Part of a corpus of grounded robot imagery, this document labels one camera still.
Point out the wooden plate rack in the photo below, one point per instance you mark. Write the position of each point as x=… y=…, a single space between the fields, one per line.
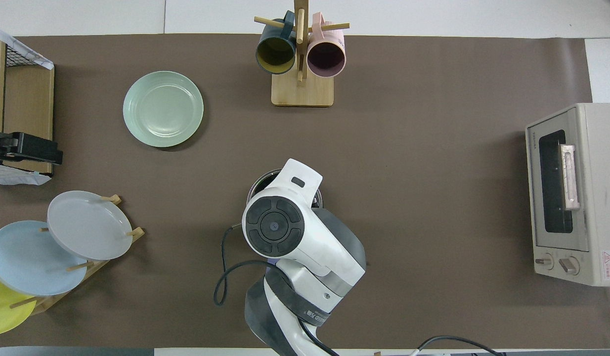
x=137 y=231

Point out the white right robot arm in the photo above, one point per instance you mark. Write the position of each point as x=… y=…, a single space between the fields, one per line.
x=275 y=227

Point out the beige toaster oven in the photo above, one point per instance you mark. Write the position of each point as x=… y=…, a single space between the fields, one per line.
x=601 y=173

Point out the yellow plate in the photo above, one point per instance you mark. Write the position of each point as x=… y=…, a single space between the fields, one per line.
x=3 y=311

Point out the light blue plate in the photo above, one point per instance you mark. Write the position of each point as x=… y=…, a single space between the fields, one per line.
x=28 y=262

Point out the brown wooden board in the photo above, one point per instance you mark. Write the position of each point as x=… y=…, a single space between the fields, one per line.
x=28 y=99

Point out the pale green plate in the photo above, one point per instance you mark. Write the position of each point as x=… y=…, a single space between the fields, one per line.
x=163 y=109

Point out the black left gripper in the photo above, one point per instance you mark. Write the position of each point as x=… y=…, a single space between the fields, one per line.
x=3 y=148

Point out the pink ribbed mug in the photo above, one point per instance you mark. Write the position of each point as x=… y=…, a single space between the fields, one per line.
x=326 y=57

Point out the grey plate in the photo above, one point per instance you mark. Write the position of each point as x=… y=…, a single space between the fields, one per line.
x=87 y=225

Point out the wooden mug tree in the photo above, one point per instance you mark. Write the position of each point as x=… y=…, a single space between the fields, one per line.
x=302 y=91

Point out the brown table mat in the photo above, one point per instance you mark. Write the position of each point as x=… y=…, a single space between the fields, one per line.
x=433 y=148

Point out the dark teal mug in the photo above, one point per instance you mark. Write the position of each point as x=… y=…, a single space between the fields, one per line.
x=275 y=52

